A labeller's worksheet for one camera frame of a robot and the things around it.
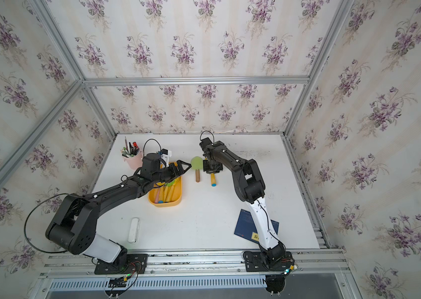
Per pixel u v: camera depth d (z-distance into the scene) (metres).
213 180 0.96
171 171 0.78
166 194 0.91
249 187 0.60
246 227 0.83
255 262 0.73
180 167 0.78
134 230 0.79
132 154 0.95
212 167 0.90
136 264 0.73
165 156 0.81
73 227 0.44
